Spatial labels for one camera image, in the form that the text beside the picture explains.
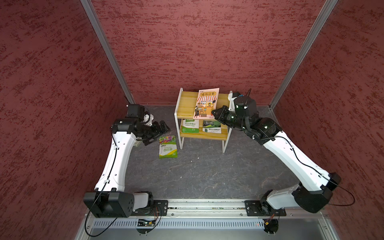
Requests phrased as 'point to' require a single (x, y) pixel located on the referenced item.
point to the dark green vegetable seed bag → (211, 126)
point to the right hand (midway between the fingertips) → (210, 115)
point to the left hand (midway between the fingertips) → (163, 137)
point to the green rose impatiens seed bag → (190, 126)
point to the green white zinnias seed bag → (168, 147)
